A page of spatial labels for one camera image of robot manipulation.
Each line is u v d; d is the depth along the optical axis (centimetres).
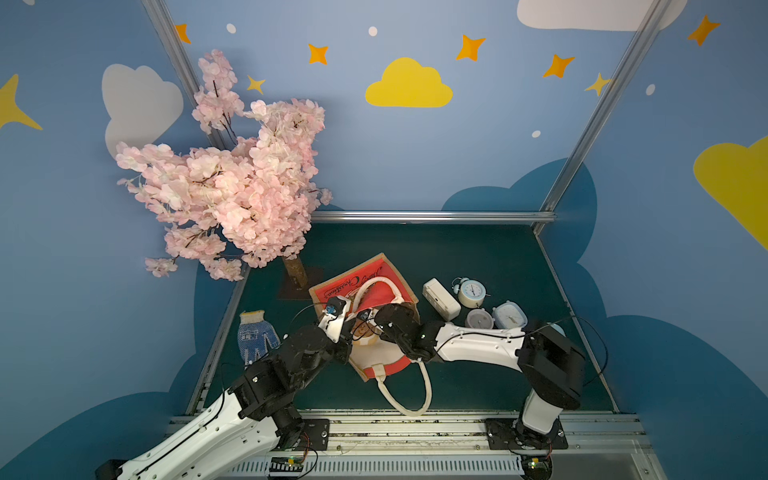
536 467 73
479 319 93
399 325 64
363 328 73
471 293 98
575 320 101
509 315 93
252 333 91
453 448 73
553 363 46
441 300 93
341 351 61
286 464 73
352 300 77
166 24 70
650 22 71
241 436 58
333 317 58
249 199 56
